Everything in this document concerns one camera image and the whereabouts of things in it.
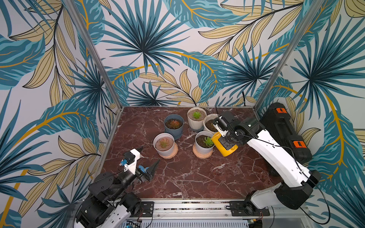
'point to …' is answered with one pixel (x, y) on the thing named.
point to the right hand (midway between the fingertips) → (227, 138)
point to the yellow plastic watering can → (225, 152)
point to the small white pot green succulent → (204, 144)
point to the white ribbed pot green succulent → (196, 116)
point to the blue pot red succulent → (173, 125)
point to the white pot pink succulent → (165, 145)
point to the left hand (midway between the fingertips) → (150, 156)
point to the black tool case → (276, 121)
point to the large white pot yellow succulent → (208, 127)
